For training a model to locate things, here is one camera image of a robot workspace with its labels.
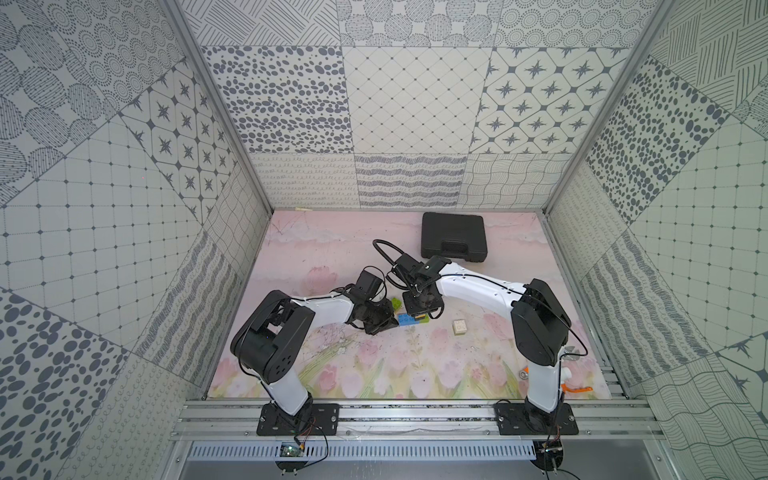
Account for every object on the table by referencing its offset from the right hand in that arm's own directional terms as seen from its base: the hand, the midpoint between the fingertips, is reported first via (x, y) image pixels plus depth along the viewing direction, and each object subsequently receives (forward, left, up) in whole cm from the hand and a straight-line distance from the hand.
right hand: (420, 312), depth 88 cm
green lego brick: (0, -2, -6) cm, 6 cm away
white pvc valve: (-16, -39, -3) cm, 42 cm away
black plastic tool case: (+30, -14, 0) cm, 33 cm away
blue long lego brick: (-1, +5, -4) cm, 6 cm away
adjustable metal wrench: (-8, -44, -6) cm, 45 cm away
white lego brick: (-4, -11, -2) cm, 12 cm away
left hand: (-4, +4, -3) cm, 6 cm away
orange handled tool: (-19, -38, -6) cm, 43 cm away
